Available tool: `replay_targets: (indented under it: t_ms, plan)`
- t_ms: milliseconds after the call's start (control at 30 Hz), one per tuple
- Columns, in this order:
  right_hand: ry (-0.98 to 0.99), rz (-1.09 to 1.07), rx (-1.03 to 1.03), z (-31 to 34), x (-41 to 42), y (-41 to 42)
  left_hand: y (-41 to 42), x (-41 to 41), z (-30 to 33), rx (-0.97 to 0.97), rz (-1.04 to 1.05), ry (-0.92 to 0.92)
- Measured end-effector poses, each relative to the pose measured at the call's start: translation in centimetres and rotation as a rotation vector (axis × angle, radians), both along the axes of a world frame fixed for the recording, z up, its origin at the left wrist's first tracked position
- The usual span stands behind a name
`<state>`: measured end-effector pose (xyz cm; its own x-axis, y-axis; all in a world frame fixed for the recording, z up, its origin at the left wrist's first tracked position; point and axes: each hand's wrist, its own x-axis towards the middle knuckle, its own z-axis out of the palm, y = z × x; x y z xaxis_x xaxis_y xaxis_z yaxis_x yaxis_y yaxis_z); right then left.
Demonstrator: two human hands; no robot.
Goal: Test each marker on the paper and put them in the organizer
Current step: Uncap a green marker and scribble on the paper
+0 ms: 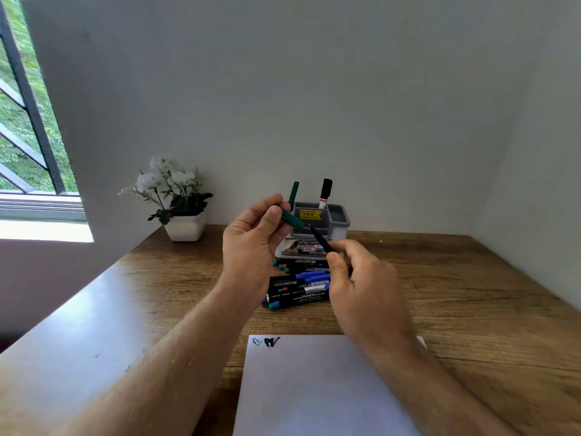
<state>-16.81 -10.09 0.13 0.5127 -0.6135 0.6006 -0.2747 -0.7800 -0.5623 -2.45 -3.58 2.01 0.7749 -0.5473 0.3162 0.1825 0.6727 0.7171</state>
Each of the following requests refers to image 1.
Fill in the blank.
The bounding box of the artificial white flower plant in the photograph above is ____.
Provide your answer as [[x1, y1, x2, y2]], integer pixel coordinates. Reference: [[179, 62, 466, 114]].
[[117, 154, 214, 225]]

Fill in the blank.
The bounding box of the person's right hand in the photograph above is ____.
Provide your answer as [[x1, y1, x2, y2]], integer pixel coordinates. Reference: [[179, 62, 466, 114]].
[[325, 239, 416, 355]]

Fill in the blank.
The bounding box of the pile of assorted markers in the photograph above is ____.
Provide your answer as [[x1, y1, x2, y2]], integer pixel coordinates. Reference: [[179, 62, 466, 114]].
[[261, 258, 332, 312]]

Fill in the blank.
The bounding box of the white square flower pot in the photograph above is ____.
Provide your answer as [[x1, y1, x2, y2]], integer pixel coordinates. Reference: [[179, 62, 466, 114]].
[[163, 212, 206, 243]]

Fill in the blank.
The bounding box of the person's left hand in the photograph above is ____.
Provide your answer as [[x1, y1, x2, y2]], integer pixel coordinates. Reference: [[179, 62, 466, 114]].
[[221, 193, 296, 305]]

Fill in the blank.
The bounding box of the window with dark bars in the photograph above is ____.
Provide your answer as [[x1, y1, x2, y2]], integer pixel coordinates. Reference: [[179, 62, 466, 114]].
[[0, 0, 87, 222]]

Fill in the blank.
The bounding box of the person's right forearm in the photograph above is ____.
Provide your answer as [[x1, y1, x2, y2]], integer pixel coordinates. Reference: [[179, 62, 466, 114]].
[[367, 333, 523, 436]]

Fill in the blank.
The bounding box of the grey white desk organizer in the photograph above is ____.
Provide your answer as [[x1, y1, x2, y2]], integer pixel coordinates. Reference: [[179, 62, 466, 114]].
[[274, 202, 351, 260]]

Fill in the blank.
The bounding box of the white paper sheet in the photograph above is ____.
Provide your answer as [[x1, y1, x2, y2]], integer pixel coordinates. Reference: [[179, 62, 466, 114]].
[[232, 334, 427, 436]]

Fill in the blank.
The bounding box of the person's left forearm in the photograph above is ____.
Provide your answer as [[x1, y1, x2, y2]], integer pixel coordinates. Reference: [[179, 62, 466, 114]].
[[47, 281, 264, 436]]

